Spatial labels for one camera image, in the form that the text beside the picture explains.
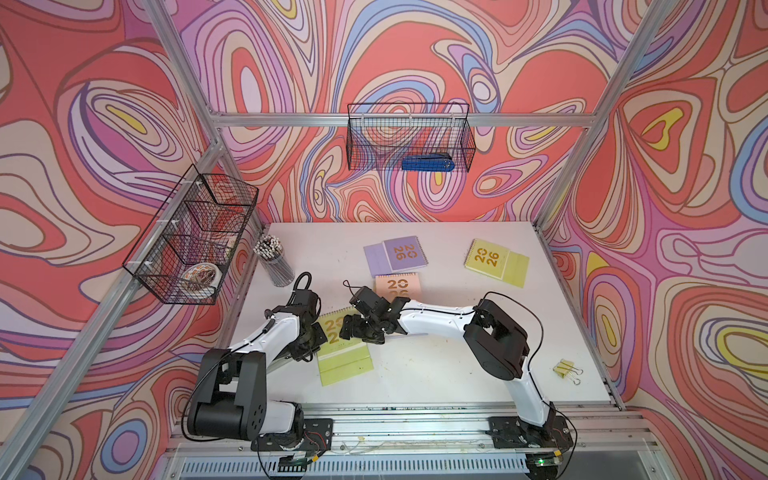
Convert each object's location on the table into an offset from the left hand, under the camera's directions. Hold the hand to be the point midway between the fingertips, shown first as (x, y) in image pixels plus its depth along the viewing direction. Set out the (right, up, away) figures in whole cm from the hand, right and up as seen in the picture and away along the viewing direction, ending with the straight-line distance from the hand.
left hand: (321, 347), depth 89 cm
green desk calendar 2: (+62, +25, +18) cm, 69 cm away
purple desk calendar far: (+23, +28, +20) cm, 42 cm away
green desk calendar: (+7, -3, -2) cm, 7 cm away
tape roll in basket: (-25, +24, -16) cm, 38 cm away
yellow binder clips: (+70, -4, -6) cm, 71 cm away
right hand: (+9, +1, -1) cm, 10 cm away
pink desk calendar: (+26, +18, +9) cm, 33 cm away
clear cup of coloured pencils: (-15, +29, 0) cm, 32 cm away
